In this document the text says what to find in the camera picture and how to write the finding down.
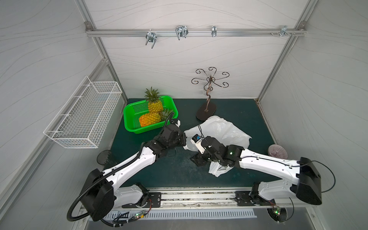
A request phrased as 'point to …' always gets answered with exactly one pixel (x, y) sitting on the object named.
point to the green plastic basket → (132, 112)
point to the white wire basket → (82, 122)
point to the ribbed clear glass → (276, 151)
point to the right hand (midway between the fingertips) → (194, 153)
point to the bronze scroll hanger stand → (207, 109)
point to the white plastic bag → (223, 130)
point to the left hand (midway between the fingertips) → (187, 136)
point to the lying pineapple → (149, 119)
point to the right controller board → (279, 214)
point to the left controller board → (140, 214)
